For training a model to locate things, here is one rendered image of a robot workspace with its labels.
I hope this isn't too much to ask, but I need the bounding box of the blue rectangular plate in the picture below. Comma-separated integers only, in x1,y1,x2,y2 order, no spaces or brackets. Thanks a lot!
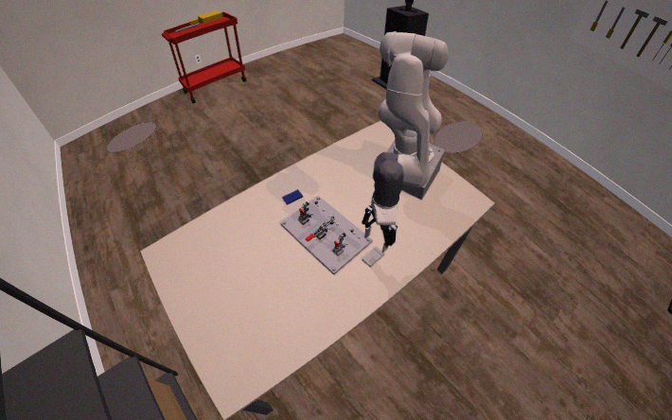
282,190,303,205

